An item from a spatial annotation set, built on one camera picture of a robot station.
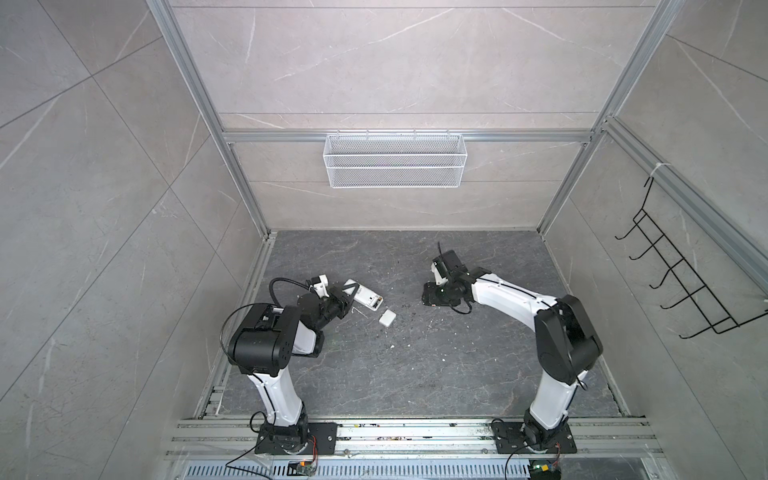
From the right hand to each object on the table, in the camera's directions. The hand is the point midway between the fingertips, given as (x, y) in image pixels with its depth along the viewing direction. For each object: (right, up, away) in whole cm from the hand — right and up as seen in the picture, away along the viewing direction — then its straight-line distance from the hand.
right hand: (428, 294), depth 94 cm
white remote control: (-21, 0, -4) cm, 21 cm away
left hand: (-22, +5, -4) cm, 23 cm away
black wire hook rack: (+56, +3, -29) cm, 63 cm away
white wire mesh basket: (-11, +45, +7) cm, 47 cm away
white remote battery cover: (-13, -8, +1) cm, 16 cm away
